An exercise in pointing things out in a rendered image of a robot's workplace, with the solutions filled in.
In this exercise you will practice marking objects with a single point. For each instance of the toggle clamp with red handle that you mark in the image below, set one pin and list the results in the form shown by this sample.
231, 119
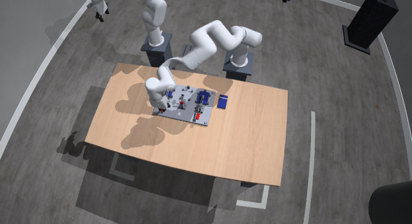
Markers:
200, 108

